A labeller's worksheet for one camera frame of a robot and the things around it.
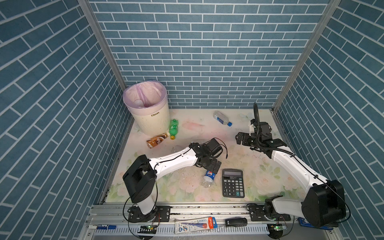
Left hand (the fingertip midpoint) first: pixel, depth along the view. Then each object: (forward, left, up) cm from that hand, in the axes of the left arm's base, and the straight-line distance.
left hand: (212, 166), depth 82 cm
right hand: (+15, -17, +8) cm, 24 cm away
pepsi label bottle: (-6, +2, -5) cm, 8 cm away
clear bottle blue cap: (+40, -11, -5) cm, 42 cm away
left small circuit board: (-27, +32, -11) cm, 44 cm away
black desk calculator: (-7, -12, -6) cm, 15 cm away
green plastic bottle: (+29, +24, -3) cm, 38 cm away
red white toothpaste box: (-26, +9, -6) cm, 28 cm away
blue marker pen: (-26, +51, -8) cm, 58 cm away
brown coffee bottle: (+18, +37, -3) cm, 41 cm away
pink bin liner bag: (+48, +43, +8) cm, 65 cm away
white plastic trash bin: (+25, +34, +5) cm, 43 cm away
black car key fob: (-26, -10, -4) cm, 28 cm away
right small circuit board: (-28, -31, -8) cm, 43 cm away
